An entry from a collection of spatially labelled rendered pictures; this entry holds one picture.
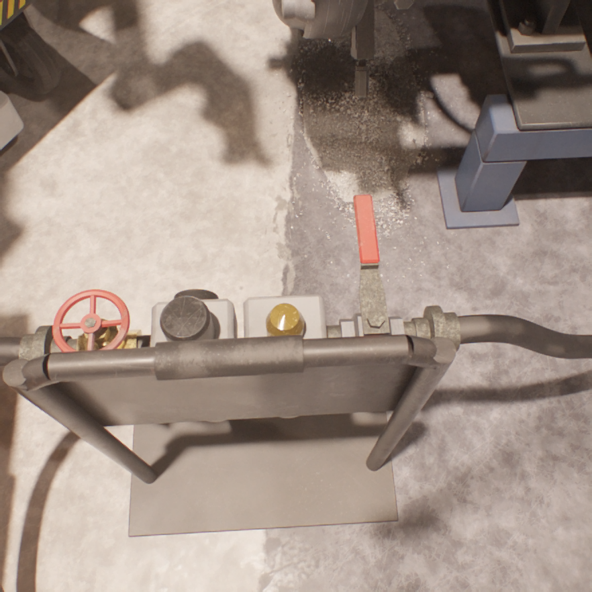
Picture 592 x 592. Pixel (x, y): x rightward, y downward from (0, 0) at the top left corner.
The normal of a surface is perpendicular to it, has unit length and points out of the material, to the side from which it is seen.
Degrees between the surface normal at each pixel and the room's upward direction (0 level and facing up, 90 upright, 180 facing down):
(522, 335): 55
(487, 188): 90
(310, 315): 0
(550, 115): 0
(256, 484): 0
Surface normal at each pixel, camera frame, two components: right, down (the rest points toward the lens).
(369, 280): 0.00, -0.42
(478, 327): -0.05, -0.16
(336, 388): 0.06, 0.91
